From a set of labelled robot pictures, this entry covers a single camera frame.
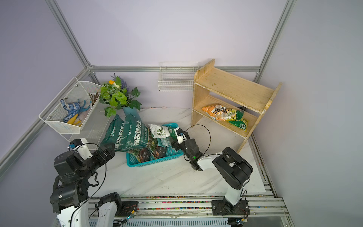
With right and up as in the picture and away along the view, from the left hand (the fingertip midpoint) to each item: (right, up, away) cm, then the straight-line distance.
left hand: (107, 148), depth 66 cm
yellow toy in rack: (-21, +13, +6) cm, 25 cm away
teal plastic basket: (+27, -10, +30) cm, 41 cm away
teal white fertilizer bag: (+23, 0, +22) cm, 32 cm away
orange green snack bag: (+56, +18, +14) cm, 61 cm away
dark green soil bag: (-1, +7, +9) cm, 11 cm away
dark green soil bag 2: (+10, +6, +11) cm, 16 cm away
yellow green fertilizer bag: (+68, +13, +14) cm, 70 cm away
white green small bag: (+22, +7, +18) cm, 29 cm away
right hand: (+31, +5, +22) cm, 38 cm away
